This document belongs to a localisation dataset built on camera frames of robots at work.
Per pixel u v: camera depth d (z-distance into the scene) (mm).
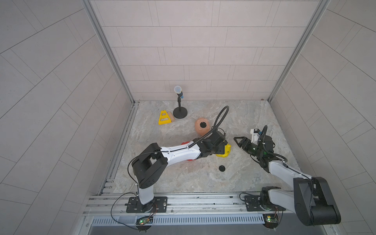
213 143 633
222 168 828
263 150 661
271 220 677
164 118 1053
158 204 708
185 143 566
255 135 786
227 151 825
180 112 1080
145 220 631
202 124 916
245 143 754
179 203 723
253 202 711
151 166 445
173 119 1045
